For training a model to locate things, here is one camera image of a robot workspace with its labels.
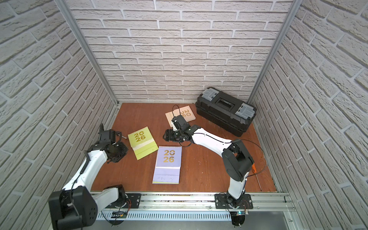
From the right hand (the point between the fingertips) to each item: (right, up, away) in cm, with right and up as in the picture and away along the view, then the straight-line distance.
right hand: (169, 137), depth 85 cm
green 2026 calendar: (-19, -5, +9) cm, 22 cm away
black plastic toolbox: (+39, +14, +7) cm, 42 cm away
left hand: (-24, -7, 0) cm, 25 cm away
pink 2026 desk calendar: (+10, +16, +25) cm, 31 cm away
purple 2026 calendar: (0, -17, -2) cm, 17 cm away
